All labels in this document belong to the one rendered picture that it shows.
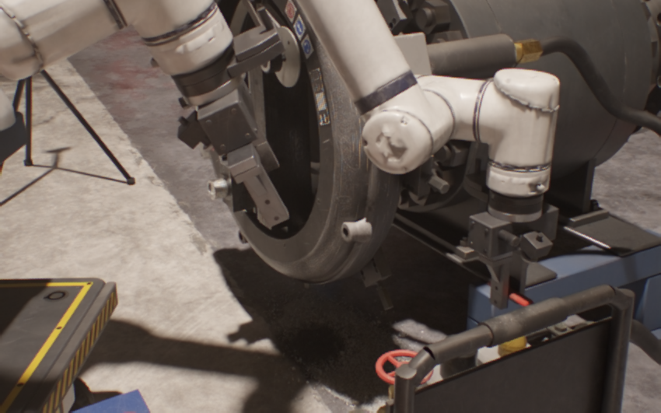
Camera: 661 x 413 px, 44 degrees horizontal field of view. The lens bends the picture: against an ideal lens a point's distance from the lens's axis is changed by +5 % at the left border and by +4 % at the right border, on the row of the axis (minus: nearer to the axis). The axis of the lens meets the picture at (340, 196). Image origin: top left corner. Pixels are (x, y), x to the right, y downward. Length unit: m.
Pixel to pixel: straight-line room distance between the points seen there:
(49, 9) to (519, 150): 0.62
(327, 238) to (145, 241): 1.15
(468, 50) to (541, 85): 0.34
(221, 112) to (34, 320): 0.81
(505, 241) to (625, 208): 1.79
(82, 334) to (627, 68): 1.28
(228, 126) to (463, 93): 0.40
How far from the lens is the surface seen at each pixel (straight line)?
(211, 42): 0.85
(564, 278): 1.83
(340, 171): 1.41
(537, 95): 1.09
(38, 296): 1.64
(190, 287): 2.27
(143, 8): 0.84
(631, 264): 1.99
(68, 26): 0.82
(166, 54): 0.86
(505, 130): 1.10
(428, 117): 1.01
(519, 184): 1.12
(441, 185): 1.39
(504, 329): 0.98
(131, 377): 1.94
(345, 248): 1.52
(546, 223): 1.21
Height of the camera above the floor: 1.07
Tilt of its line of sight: 22 degrees down
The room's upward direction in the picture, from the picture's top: straight up
